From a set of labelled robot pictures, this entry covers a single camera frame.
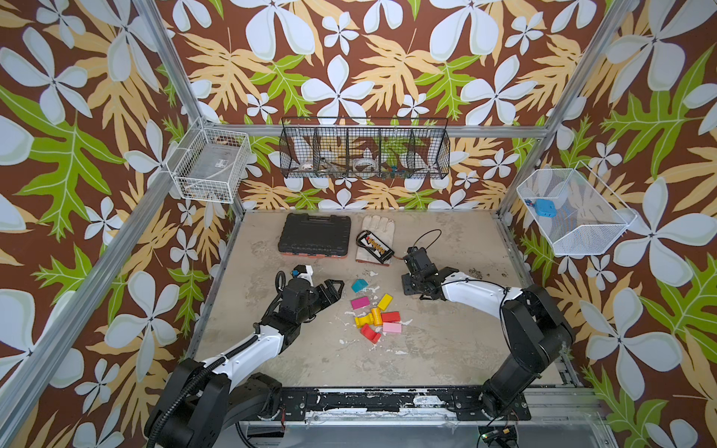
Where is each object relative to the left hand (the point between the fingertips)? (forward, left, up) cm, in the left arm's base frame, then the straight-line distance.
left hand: (336, 283), depth 85 cm
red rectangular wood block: (-6, -18, -12) cm, 22 cm away
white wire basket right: (+11, -72, +19) cm, 75 cm away
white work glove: (+31, -17, -11) cm, 37 cm away
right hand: (+6, -24, -7) cm, 26 cm away
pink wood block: (-9, -17, -11) cm, 22 cm away
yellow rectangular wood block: (-1, -16, -11) cm, 19 cm away
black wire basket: (+44, -9, +19) cm, 49 cm away
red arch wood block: (-11, -10, -11) cm, 18 cm away
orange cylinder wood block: (-6, -13, -10) cm, 18 cm away
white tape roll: (+40, -9, +15) cm, 44 cm away
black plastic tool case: (+26, +10, -9) cm, 29 cm away
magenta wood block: (-1, -8, -12) cm, 14 cm away
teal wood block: (+5, -7, -10) cm, 13 cm away
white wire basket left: (+30, +40, +21) cm, 54 cm away
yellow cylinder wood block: (-8, -8, -10) cm, 15 cm away
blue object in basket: (+20, -66, +15) cm, 70 cm away
